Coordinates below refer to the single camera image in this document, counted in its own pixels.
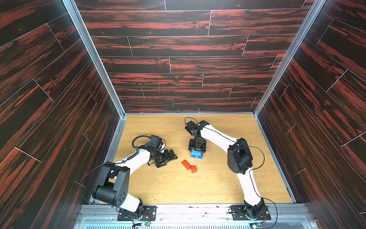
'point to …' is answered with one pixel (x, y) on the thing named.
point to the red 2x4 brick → (186, 164)
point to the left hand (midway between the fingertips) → (173, 160)
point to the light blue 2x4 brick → (196, 152)
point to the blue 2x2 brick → (200, 157)
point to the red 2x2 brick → (194, 169)
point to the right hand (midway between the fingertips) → (196, 150)
